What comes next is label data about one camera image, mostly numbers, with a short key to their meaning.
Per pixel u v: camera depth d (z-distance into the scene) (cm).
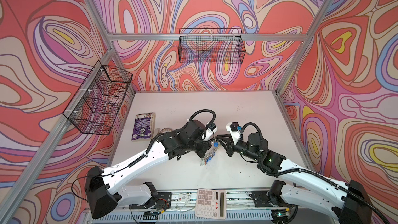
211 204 71
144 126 98
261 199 73
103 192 38
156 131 97
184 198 73
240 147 64
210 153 81
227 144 67
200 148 62
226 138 67
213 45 96
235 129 61
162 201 72
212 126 63
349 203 40
